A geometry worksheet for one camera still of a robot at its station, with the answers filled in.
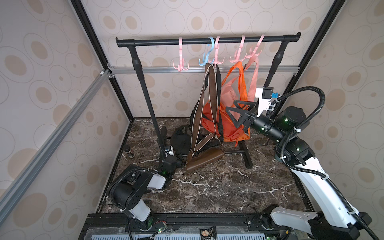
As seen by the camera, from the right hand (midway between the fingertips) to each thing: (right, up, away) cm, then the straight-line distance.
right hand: (236, 105), depth 53 cm
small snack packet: (-8, -57, +16) cm, 60 cm away
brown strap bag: (-9, -17, +25) cm, 32 cm away
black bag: (-25, -15, +50) cm, 58 cm away
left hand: (-23, -23, +40) cm, 52 cm away
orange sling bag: (+5, -10, +27) cm, 29 cm away
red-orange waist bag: (-8, -4, +31) cm, 32 cm away
